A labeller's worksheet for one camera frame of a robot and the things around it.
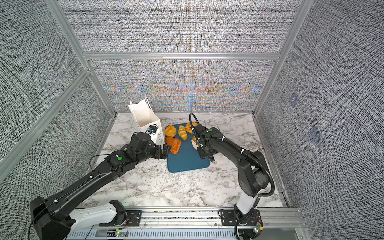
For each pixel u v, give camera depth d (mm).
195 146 881
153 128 638
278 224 744
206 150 729
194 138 851
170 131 1023
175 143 970
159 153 650
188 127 1064
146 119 1014
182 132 1033
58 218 393
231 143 538
